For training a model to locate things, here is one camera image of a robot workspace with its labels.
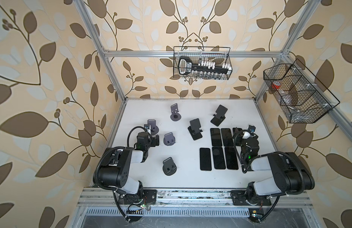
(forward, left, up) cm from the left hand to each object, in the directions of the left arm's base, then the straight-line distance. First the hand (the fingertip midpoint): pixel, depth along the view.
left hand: (151, 134), depth 95 cm
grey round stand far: (+19, -15, -4) cm, 25 cm away
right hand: (0, -61, +7) cm, 61 cm away
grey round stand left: (+3, -2, +1) cm, 4 cm away
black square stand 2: (+15, -48, +3) cm, 50 cm away
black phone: (-12, -49, +21) cm, 55 cm away
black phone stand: (+2, -45, -5) cm, 45 cm away
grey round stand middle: (-4, -13, +1) cm, 14 cm away
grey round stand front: (-23, -15, +1) cm, 27 cm away
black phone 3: (-15, -44, -2) cm, 47 cm away
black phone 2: (-15, -36, -3) cm, 39 cm away
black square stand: (+2, -29, +3) cm, 30 cm away
